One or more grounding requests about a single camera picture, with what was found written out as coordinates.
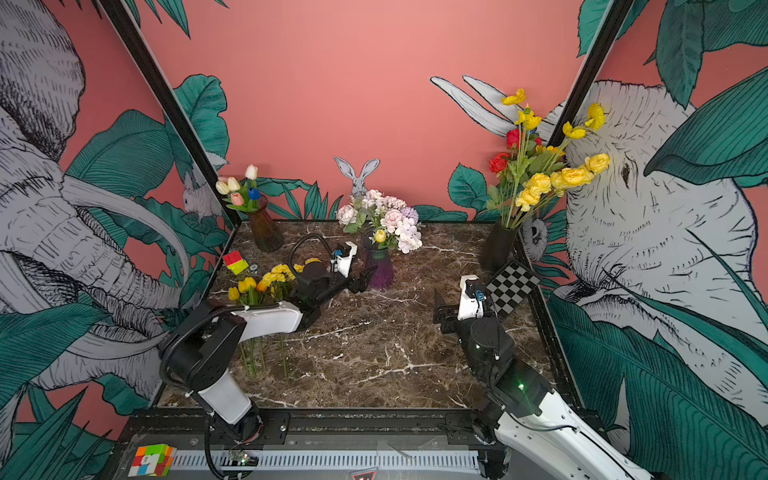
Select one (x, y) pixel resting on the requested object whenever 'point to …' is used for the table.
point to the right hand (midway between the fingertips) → (449, 284)
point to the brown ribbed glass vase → (265, 235)
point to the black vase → (497, 248)
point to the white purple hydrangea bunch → (373, 211)
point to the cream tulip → (233, 184)
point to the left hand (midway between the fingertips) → (371, 257)
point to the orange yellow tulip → (261, 286)
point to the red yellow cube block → (234, 262)
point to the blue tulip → (254, 194)
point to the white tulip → (251, 172)
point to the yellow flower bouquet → (530, 170)
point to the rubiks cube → (153, 460)
